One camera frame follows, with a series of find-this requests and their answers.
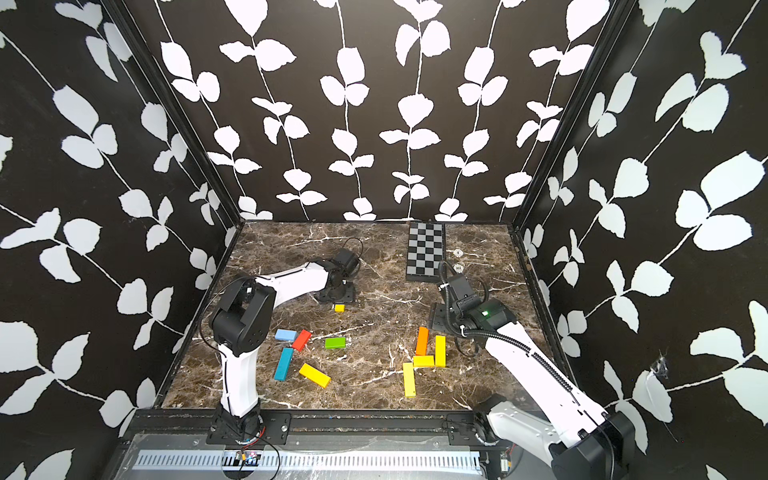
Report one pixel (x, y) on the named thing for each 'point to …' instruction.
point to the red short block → (301, 340)
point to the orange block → (421, 348)
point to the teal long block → (284, 363)
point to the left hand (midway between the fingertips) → (346, 294)
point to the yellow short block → (423, 361)
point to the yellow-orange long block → (315, 375)
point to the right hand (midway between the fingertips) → (435, 315)
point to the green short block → (335, 343)
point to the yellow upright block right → (441, 351)
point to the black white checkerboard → (426, 250)
